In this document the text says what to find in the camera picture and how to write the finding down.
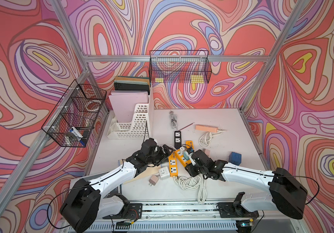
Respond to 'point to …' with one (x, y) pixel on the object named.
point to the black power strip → (177, 139)
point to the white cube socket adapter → (164, 173)
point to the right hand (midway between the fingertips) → (190, 170)
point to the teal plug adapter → (186, 156)
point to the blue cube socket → (235, 158)
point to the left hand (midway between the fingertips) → (172, 153)
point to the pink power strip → (206, 128)
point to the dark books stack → (132, 83)
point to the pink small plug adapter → (153, 180)
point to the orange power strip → (189, 143)
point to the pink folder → (124, 103)
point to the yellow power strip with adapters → (180, 153)
